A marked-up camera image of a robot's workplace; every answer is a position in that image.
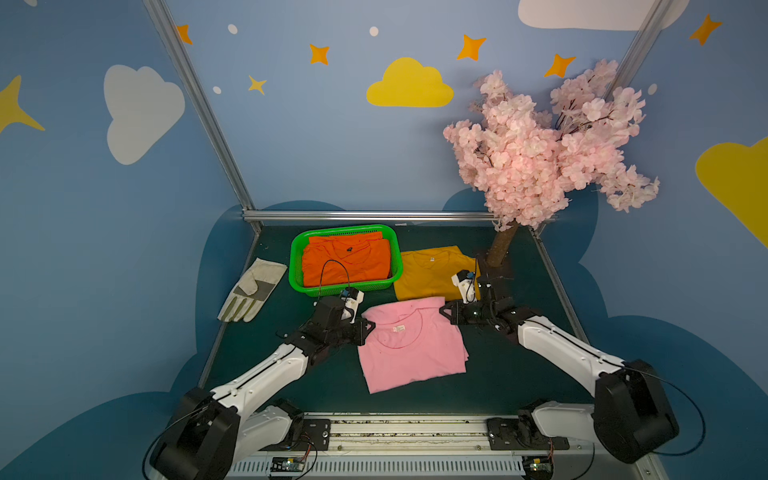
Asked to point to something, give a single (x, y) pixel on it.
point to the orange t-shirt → (336, 259)
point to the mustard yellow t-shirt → (427, 273)
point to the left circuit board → (287, 464)
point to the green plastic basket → (301, 236)
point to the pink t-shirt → (411, 341)
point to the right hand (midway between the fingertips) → (445, 304)
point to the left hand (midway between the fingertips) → (374, 318)
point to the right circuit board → (537, 467)
